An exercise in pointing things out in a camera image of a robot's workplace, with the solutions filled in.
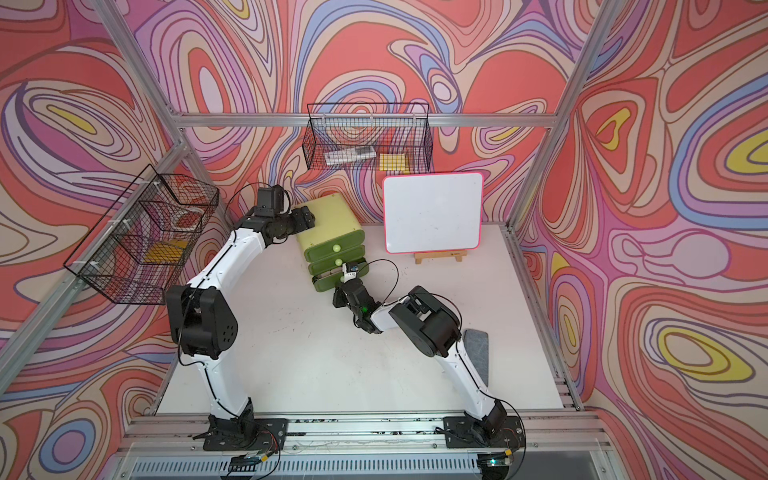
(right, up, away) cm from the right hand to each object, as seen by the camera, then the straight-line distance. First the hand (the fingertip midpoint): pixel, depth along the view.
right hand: (337, 291), depth 101 cm
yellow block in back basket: (+19, +41, -10) cm, 47 cm away
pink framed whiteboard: (+33, +27, 0) cm, 43 cm away
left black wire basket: (-45, +13, -28) cm, 55 cm away
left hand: (-8, +23, -8) cm, 26 cm away
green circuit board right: (+43, -38, -30) cm, 65 cm away
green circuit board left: (-18, -38, -30) cm, 51 cm away
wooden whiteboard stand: (+29, +12, +6) cm, 31 cm away
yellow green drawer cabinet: (+2, +17, -12) cm, 21 cm away
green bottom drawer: (-2, +4, -4) cm, 6 cm away
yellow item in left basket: (-36, +14, -30) cm, 49 cm away
